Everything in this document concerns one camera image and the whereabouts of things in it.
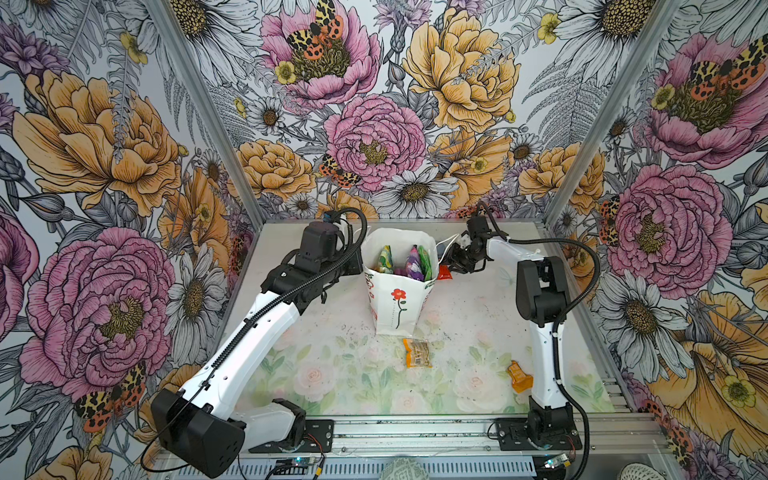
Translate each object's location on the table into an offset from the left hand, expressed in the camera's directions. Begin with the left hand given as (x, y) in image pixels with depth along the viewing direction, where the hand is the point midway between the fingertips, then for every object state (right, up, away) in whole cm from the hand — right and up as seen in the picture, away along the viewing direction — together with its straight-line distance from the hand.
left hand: (358, 261), depth 75 cm
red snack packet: (+26, -5, +30) cm, 40 cm away
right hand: (+27, -4, +30) cm, 40 cm away
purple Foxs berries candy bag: (+14, -2, +5) cm, 15 cm away
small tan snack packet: (+15, -26, +10) cm, 32 cm away
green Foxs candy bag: (+7, 0, +14) cm, 15 cm away
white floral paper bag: (+9, -10, +4) cm, 14 cm away
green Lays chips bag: (+17, -1, +8) cm, 19 cm away
